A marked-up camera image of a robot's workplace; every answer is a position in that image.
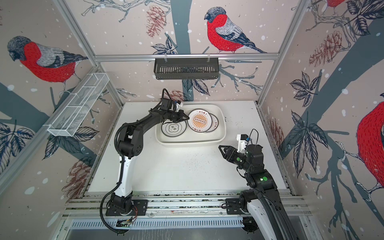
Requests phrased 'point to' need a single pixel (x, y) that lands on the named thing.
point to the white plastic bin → (192, 138)
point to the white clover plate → (174, 129)
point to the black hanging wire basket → (186, 68)
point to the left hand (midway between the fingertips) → (189, 117)
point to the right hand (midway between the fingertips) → (219, 149)
